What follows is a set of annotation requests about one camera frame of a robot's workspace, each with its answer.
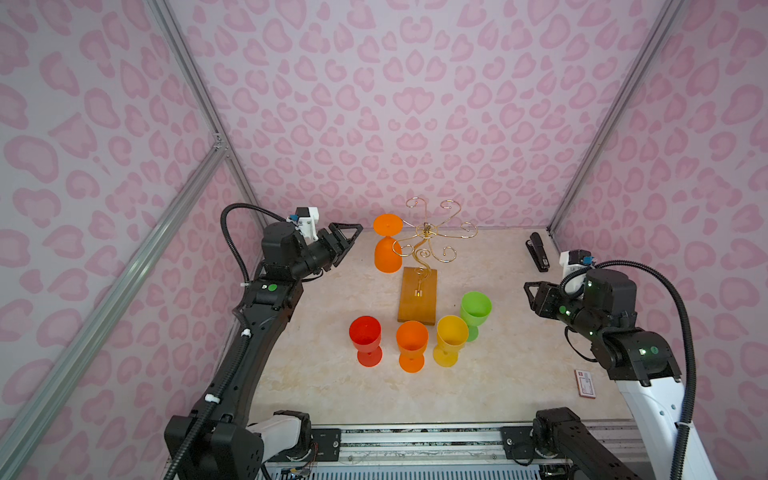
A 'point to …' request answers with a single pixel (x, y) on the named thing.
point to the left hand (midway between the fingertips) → (362, 228)
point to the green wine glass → (475, 309)
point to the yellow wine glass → (452, 333)
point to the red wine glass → (365, 332)
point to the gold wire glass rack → (418, 245)
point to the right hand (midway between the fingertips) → (534, 284)
